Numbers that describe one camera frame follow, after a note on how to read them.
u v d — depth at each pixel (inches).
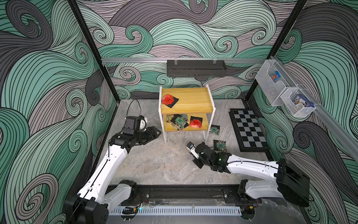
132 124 22.5
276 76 32.7
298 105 25.4
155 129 27.4
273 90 32.9
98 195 15.2
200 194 29.4
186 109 28.2
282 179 16.0
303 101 25.4
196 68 38.7
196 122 33.8
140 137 24.7
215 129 39.6
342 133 20.5
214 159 24.1
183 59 37.2
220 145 36.4
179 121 33.5
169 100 29.4
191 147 28.1
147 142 26.5
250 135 37.0
